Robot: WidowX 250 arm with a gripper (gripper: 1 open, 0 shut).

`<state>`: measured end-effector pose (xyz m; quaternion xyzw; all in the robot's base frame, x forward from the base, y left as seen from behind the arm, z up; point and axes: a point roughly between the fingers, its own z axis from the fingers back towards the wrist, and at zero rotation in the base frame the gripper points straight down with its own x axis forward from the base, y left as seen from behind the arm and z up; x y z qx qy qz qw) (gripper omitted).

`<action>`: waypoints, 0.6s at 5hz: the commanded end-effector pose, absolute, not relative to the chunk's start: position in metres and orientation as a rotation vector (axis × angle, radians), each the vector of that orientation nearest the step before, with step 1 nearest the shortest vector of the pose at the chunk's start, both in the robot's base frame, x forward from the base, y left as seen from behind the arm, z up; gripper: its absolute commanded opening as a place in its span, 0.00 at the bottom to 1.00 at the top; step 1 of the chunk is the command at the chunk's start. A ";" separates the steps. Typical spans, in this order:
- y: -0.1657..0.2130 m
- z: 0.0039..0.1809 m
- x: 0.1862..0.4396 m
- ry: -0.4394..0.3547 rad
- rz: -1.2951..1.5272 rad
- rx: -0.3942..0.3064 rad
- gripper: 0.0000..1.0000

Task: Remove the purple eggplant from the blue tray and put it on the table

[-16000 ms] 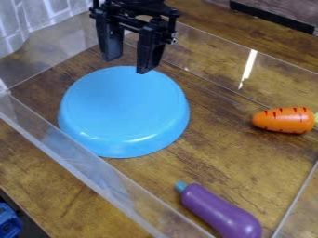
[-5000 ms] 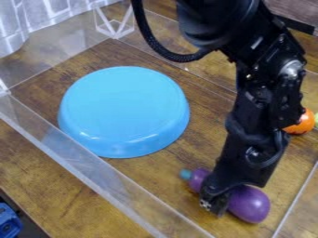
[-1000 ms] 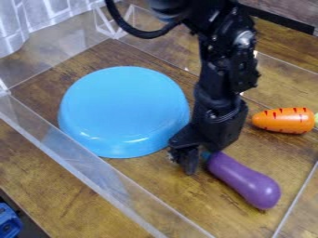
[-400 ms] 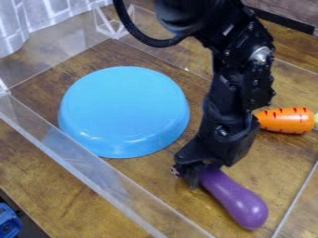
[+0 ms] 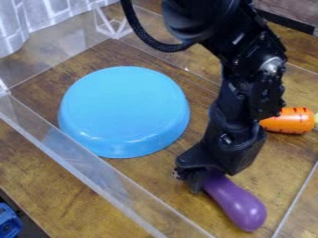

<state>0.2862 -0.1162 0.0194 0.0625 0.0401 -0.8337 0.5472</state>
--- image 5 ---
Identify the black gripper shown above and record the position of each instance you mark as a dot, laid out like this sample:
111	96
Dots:
234	137

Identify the purple toy eggplant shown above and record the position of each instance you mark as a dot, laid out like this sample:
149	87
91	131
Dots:
240	206

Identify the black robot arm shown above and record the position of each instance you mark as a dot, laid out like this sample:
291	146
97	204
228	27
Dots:
228	29

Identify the blue upside-down tray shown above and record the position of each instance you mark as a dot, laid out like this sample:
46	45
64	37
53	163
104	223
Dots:
124	111

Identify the orange toy carrot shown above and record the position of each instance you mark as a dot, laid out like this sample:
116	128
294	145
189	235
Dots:
295	120

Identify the blue object at corner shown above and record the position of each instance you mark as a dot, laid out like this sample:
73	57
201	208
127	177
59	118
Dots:
10	224

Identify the white grid curtain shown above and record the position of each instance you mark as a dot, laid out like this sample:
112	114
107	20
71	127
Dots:
26	16

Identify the clear acrylic enclosure wall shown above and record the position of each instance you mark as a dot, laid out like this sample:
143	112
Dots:
81	196

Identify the clear acrylic corner bracket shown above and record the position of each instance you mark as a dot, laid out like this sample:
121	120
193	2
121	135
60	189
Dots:
111	22

